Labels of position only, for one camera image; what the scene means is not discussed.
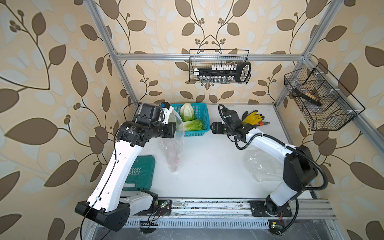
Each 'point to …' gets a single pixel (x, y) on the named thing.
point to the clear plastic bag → (263, 167)
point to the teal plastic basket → (201, 111)
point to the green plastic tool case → (141, 174)
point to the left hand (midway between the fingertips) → (173, 126)
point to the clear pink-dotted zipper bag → (172, 146)
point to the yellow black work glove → (253, 118)
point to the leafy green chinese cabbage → (196, 124)
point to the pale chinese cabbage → (187, 112)
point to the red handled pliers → (261, 123)
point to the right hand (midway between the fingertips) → (215, 126)
